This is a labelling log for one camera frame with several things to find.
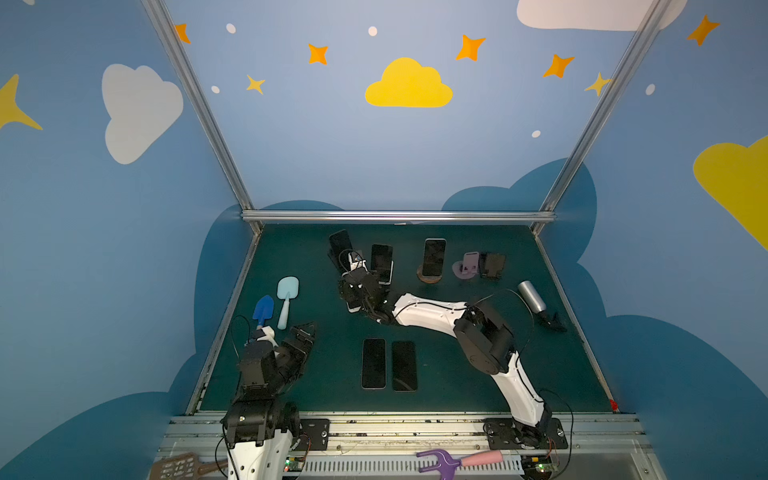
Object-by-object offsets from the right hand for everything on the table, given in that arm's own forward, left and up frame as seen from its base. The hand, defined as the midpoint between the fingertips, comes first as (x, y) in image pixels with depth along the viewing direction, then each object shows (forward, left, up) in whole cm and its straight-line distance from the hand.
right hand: (352, 272), depth 92 cm
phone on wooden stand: (+8, -26, +1) cm, 28 cm away
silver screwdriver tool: (-3, -60, -10) cm, 61 cm away
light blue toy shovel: (0, +24, -11) cm, 26 cm away
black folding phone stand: (+14, +11, -11) cm, 21 cm away
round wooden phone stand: (+8, -26, -14) cm, 30 cm away
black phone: (-24, -17, -12) cm, 32 cm away
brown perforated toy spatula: (-51, +35, -12) cm, 63 cm away
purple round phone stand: (+11, -40, -9) cm, 42 cm away
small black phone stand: (+11, -47, -7) cm, 49 cm away
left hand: (-23, +5, +4) cm, 24 cm away
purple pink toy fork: (-47, -28, -12) cm, 56 cm away
